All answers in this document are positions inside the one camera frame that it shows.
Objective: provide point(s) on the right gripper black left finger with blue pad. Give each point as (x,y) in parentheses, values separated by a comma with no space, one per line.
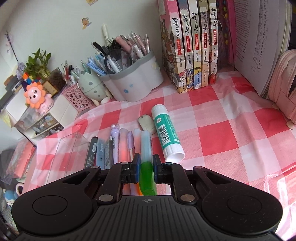
(112,181)

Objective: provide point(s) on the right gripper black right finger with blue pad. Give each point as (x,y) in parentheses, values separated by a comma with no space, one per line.
(179,180)

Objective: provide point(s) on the pink frosted highlighter pen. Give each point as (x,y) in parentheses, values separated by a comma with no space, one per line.
(123,149)

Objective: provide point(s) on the green highlighter pen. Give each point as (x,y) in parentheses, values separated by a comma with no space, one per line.
(146,177)

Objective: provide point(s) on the blue highlighter pen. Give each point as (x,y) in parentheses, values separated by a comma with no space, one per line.
(100,160)

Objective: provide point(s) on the orange highlighter pen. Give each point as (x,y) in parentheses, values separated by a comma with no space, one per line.
(137,146)

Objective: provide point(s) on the black marker pen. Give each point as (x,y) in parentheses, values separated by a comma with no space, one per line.
(91,153)

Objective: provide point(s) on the green white glue stick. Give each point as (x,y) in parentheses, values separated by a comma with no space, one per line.
(170,143)

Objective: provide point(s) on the small purple mechanical pencil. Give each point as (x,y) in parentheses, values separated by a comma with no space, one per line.
(130,146)

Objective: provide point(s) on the purple pen with dome cap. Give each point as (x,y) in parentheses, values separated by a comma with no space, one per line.
(114,133)

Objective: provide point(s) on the clear plastic tray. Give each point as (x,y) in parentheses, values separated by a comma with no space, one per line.
(69,158)

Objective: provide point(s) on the dirty white eraser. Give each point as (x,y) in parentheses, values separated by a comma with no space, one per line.
(147,124)

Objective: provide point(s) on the red white checkered tablecloth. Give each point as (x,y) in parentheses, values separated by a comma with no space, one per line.
(226,127)

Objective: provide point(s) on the pink perforated pen holder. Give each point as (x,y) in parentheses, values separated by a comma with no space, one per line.
(77,98)

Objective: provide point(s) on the green egg-shaped pen holder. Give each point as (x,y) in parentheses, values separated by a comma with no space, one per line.
(94,88)

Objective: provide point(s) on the white mini drawer unit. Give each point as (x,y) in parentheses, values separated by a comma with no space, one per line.
(33,125)

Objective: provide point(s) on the grey flower-shaped pen holder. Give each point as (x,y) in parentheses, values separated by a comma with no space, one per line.
(135,82)

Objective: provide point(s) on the black magnifying glass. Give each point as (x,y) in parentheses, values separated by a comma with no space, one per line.
(117,60)

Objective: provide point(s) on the pink lion toy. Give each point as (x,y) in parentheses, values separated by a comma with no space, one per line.
(37,98)

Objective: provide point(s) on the pink spine comic book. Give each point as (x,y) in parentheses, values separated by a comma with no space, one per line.
(172,44)

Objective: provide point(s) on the white spine comic book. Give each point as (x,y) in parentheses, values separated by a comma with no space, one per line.
(213,20)

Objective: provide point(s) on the potted bamboo plant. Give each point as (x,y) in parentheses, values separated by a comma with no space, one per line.
(37,67)

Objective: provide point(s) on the pink pencil case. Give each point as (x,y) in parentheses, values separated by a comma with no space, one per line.
(280,89)

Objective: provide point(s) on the blue spine comic book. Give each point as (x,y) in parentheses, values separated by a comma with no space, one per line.
(187,39)

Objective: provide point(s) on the tan spine comic book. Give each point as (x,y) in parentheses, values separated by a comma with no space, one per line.
(203,10)

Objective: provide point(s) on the stack of printed papers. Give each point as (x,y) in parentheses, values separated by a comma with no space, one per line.
(262,35)

